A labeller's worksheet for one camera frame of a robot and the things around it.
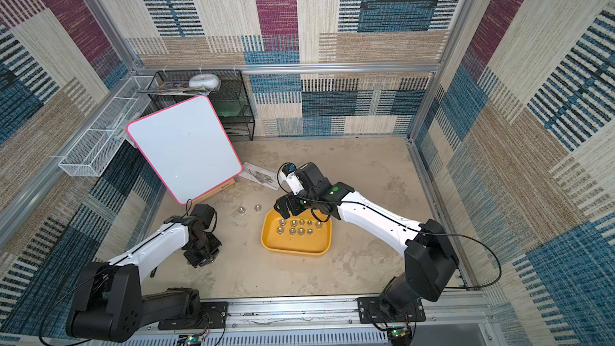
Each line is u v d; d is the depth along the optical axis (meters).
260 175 1.05
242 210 0.96
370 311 0.73
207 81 0.89
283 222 0.92
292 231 0.90
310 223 0.92
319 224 0.92
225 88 1.02
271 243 0.87
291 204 0.70
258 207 0.97
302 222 0.92
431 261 0.42
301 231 0.89
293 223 0.92
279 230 0.90
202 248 0.73
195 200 0.95
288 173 0.71
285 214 0.71
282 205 0.70
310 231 0.90
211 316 0.73
